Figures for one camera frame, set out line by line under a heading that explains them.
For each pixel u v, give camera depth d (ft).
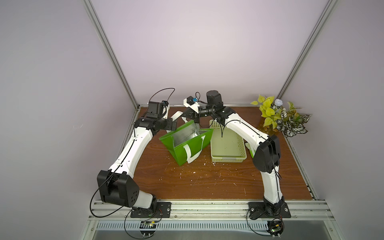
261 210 2.38
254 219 2.31
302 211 2.45
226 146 3.13
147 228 2.37
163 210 2.40
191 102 2.13
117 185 1.33
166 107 2.19
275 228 2.29
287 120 2.60
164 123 2.37
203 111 2.28
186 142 2.44
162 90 2.05
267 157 1.69
